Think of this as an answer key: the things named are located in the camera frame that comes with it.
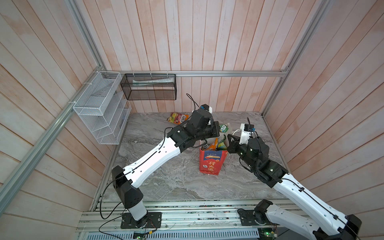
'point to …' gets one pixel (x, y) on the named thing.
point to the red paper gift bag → (210, 158)
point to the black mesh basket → (149, 86)
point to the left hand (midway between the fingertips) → (221, 131)
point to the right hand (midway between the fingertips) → (227, 135)
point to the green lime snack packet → (224, 128)
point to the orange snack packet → (213, 146)
